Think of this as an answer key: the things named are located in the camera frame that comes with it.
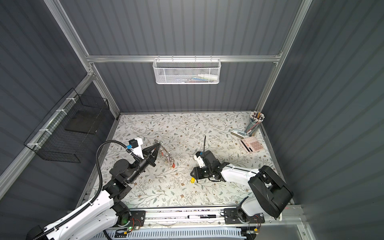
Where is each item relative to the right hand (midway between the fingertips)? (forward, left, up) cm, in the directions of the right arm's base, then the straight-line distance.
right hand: (194, 174), depth 86 cm
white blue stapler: (+30, -31, -1) cm, 43 cm away
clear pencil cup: (+31, -39, +14) cm, 52 cm away
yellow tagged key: (-2, +1, -3) cm, 4 cm away
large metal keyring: (+3, +14, +21) cm, 25 cm away
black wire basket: (+11, +63, +28) cm, 70 cm away
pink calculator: (+21, -38, -1) cm, 43 cm away
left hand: (+4, +16, +25) cm, 30 cm away
